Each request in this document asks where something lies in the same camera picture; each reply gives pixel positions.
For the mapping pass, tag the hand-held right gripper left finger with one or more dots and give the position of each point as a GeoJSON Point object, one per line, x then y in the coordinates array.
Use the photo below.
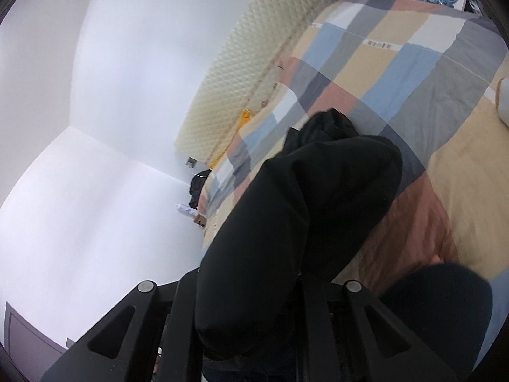
{"type": "Point", "coordinates": [119, 346]}

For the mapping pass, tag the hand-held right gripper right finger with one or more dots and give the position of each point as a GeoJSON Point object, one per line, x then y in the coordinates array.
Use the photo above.
{"type": "Point", "coordinates": [358, 346]}

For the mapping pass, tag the black puffer jacket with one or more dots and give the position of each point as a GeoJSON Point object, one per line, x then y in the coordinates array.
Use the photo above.
{"type": "Point", "coordinates": [278, 227]}

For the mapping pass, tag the person's dark blue pants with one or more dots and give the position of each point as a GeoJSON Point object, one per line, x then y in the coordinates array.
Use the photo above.
{"type": "Point", "coordinates": [437, 318]}

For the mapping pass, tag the grey door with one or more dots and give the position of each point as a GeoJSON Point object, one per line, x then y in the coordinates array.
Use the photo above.
{"type": "Point", "coordinates": [28, 338]}

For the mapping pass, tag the brown nightstand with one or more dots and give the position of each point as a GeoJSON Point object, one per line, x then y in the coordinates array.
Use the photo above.
{"type": "Point", "coordinates": [198, 219]}

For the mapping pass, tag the white spray bottle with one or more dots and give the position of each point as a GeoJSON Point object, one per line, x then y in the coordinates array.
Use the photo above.
{"type": "Point", "coordinates": [185, 208]}

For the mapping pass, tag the black bag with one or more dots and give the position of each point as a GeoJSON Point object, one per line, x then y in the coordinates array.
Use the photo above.
{"type": "Point", "coordinates": [197, 191]}

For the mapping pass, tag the yellow cloth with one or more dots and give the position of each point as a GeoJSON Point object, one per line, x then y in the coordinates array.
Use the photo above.
{"type": "Point", "coordinates": [244, 118]}

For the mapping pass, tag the checkered bed blanket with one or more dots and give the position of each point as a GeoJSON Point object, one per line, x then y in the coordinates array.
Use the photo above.
{"type": "Point", "coordinates": [417, 87]}

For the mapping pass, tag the cream quilted headboard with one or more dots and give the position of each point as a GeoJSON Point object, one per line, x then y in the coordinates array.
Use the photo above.
{"type": "Point", "coordinates": [238, 67]}

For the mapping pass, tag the wall socket with charger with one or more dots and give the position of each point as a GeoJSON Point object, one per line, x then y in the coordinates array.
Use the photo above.
{"type": "Point", "coordinates": [191, 162]}

